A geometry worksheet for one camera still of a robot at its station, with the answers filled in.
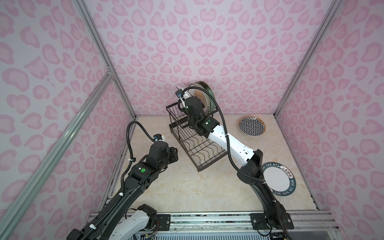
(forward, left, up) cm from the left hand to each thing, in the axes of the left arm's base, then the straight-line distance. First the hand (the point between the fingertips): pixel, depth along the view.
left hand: (176, 149), depth 76 cm
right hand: (+24, -8, +15) cm, 29 cm away
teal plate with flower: (+27, -18, +14) cm, 36 cm away
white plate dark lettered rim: (-9, -57, -19) cm, 61 cm away
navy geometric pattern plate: (+33, -52, -22) cm, 65 cm away
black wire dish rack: (+11, -13, -20) cm, 26 cm away
